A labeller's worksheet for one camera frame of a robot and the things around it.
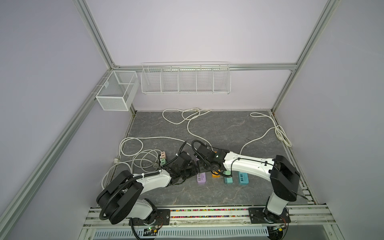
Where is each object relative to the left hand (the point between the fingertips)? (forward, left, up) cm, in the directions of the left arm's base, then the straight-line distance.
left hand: (199, 171), depth 86 cm
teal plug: (-6, -16, 0) cm, 17 cm away
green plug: (+6, +21, +3) cm, 22 cm away
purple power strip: (-3, -1, -1) cm, 4 cm away
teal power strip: (-6, -25, 0) cm, 25 cm away
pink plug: (+10, +22, +4) cm, 24 cm away
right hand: (+1, -1, +3) cm, 4 cm away
